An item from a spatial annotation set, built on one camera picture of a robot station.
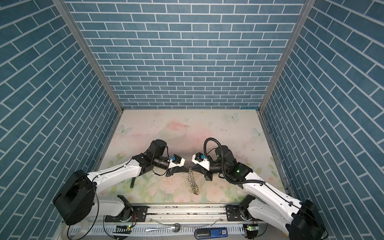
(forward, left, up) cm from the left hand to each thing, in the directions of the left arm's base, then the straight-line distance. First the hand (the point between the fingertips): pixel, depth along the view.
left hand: (186, 170), depth 75 cm
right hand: (0, -3, +4) cm, 5 cm away
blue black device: (-26, -7, -7) cm, 27 cm away
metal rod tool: (-23, +4, -11) cm, 26 cm away
